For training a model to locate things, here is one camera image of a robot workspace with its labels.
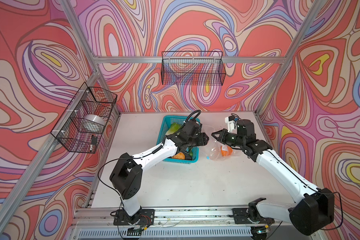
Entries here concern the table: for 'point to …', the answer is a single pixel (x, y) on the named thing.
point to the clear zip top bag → (214, 150)
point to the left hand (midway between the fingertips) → (207, 138)
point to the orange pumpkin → (226, 150)
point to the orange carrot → (180, 155)
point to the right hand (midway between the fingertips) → (212, 137)
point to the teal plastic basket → (167, 122)
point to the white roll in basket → (93, 123)
